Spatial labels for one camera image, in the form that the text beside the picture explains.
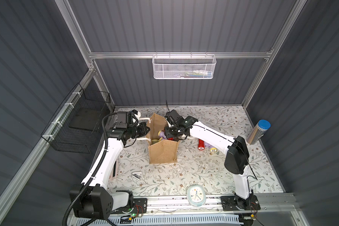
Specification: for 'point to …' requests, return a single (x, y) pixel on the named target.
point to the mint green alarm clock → (196, 195)
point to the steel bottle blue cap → (259, 129)
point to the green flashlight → (154, 141)
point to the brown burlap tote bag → (165, 151)
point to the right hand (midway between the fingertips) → (168, 132)
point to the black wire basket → (73, 127)
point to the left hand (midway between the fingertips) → (151, 129)
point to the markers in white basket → (197, 73)
